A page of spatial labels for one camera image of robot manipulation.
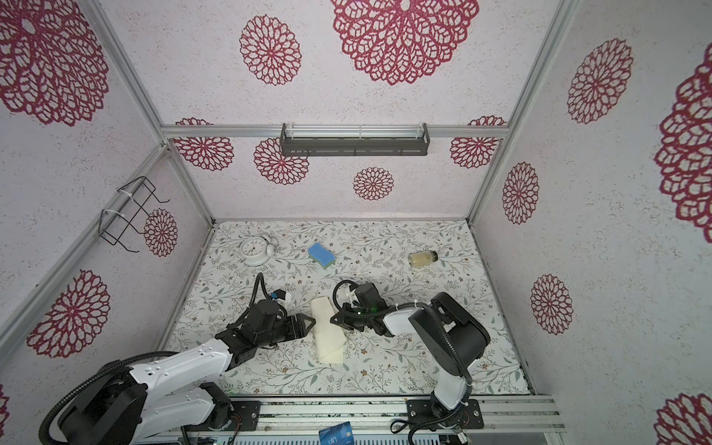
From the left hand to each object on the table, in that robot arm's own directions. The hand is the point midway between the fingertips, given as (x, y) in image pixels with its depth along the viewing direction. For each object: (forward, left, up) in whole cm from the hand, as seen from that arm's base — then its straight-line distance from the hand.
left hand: (307, 326), depth 85 cm
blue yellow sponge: (+30, -3, -5) cm, 31 cm away
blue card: (-28, -10, -5) cm, 30 cm away
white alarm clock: (+31, +23, -1) cm, 38 cm away
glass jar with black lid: (+26, -40, -2) cm, 48 cm away
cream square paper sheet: (-3, -7, -2) cm, 8 cm away
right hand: (+5, -8, -2) cm, 10 cm away
